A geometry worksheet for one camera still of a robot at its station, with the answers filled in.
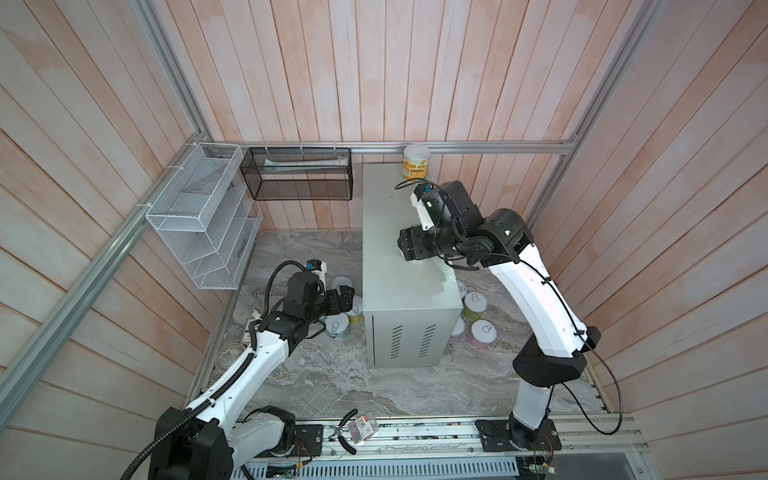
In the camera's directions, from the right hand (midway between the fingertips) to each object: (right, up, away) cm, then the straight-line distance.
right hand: (410, 240), depth 67 cm
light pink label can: (+17, -26, +20) cm, 37 cm away
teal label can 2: (-20, -25, +21) cm, 38 cm away
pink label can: (+23, -26, +19) cm, 40 cm away
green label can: (+24, -19, +26) cm, 40 cm away
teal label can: (-20, -12, +31) cm, 39 cm away
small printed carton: (-32, -16, -7) cm, 37 cm away
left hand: (-18, -15, +15) cm, 28 cm away
